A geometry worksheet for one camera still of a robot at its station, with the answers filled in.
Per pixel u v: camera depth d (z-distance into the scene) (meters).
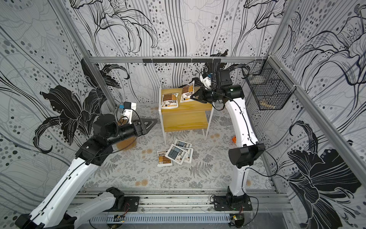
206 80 0.66
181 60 0.90
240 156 0.47
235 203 0.65
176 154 0.88
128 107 0.55
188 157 0.88
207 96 0.63
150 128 0.57
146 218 0.76
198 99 0.64
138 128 0.53
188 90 0.73
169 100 0.73
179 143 0.96
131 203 0.73
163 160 0.86
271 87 0.88
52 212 0.37
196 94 0.69
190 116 0.94
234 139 0.93
